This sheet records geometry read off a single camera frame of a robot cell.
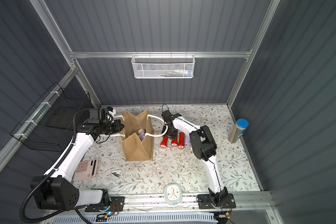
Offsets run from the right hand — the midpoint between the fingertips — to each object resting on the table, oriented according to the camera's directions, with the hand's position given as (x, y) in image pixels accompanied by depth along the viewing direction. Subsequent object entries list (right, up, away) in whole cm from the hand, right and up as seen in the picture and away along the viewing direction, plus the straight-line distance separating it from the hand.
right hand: (166, 136), depth 98 cm
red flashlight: (-2, -4, -3) cm, 6 cm away
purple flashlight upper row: (+15, -3, -2) cm, 15 cm away
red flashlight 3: (+11, -3, -2) cm, 11 cm away
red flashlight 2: (+5, -3, -4) cm, 8 cm away
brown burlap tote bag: (-19, -7, -12) cm, 24 cm away
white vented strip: (+24, -38, -28) cm, 53 cm away
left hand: (-24, +8, -18) cm, 31 cm away
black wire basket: (-60, +9, -27) cm, 66 cm away
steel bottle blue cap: (+45, +6, -13) cm, 47 cm away
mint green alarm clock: (+5, -28, -24) cm, 37 cm away
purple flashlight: (-16, +3, -9) cm, 18 cm away
